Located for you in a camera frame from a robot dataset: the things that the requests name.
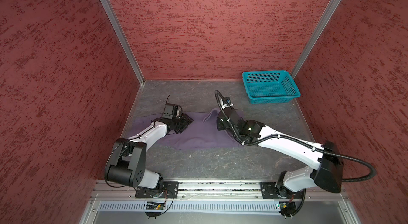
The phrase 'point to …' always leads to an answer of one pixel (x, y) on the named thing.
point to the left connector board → (153, 205)
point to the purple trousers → (203, 134)
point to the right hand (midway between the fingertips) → (219, 119)
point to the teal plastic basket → (269, 87)
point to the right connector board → (287, 208)
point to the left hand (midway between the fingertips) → (191, 124)
